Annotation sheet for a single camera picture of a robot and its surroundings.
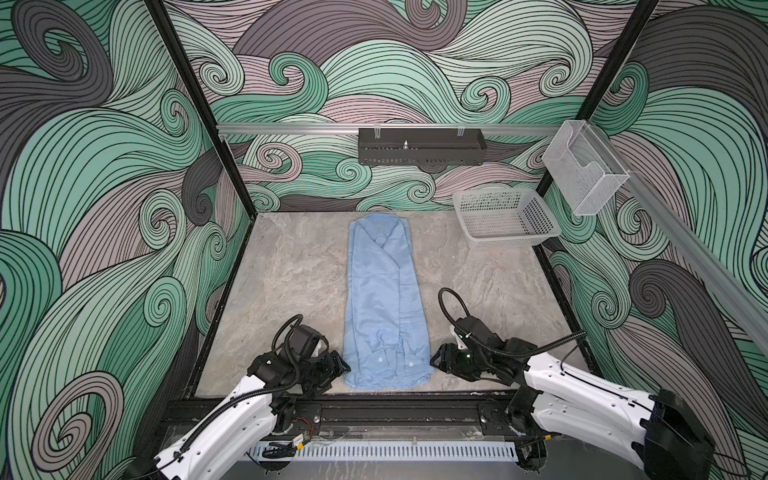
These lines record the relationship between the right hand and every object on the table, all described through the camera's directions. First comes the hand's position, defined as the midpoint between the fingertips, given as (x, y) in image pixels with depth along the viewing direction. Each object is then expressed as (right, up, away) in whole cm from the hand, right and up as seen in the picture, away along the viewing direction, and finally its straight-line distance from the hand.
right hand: (436, 367), depth 79 cm
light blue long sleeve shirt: (-13, +7, +7) cm, 16 cm away
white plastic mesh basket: (+36, +43, +40) cm, 69 cm away
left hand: (-25, -2, 0) cm, 25 cm away
